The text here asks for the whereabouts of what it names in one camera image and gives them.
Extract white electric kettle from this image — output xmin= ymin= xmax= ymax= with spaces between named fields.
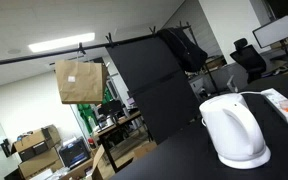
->
xmin=199 ymin=93 xmax=271 ymax=169

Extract stacked cardboard boxes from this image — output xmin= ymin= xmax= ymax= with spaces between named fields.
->
xmin=11 ymin=125 xmax=61 ymax=179

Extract black hanging backpack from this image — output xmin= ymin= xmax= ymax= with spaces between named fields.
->
xmin=157 ymin=28 xmax=208 ymax=72

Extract brown paper bag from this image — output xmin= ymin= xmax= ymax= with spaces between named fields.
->
xmin=55 ymin=60 xmax=108 ymax=104

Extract black 3D printer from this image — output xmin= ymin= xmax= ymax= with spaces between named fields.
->
xmin=59 ymin=137 xmax=91 ymax=169

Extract black office chair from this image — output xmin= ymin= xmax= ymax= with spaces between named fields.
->
xmin=230 ymin=38 xmax=266 ymax=83

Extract wooden desk black frame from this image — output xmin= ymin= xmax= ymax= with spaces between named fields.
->
xmin=95 ymin=111 xmax=142 ymax=173

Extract white monitor screen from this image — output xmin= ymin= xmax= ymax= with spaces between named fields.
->
xmin=252 ymin=16 xmax=288 ymax=48

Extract black backdrop panel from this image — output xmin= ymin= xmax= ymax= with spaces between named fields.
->
xmin=107 ymin=38 xmax=199 ymax=144

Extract white power strip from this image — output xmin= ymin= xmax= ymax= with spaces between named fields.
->
xmin=261 ymin=88 xmax=288 ymax=124

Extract black horizontal pole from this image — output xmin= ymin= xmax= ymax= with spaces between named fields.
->
xmin=0 ymin=24 xmax=192 ymax=69

